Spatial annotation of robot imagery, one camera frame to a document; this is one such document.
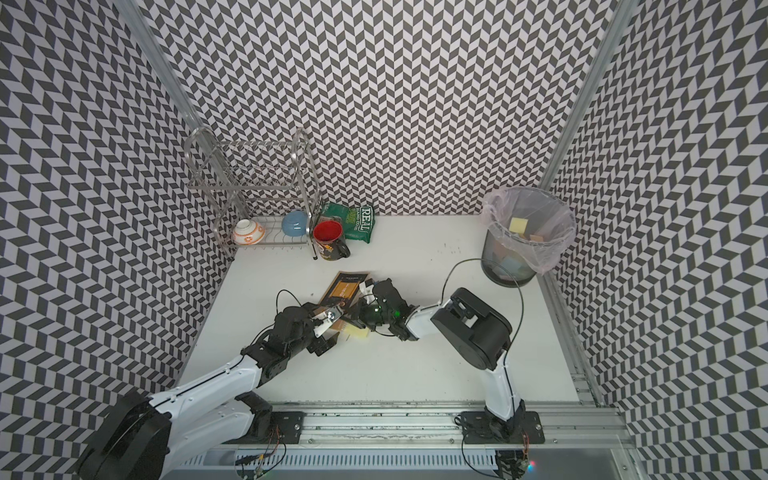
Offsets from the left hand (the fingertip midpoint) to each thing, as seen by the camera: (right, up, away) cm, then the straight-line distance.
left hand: (322, 318), depth 88 cm
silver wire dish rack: (-29, +46, +24) cm, 60 cm away
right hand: (+5, 0, -2) cm, 6 cm away
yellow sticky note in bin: (+62, +28, +11) cm, 69 cm away
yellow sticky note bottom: (+10, -4, -1) cm, 11 cm away
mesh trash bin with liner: (+66, +26, +10) cm, 72 cm away
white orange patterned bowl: (-29, +26, +14) cm, 42 cm away
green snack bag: (+7, +31, +28) cm, 42 cm away
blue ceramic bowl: (-15, +30, +19) cm, 39 cm away
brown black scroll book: (+4, +7, +6) cm, 10 cm away
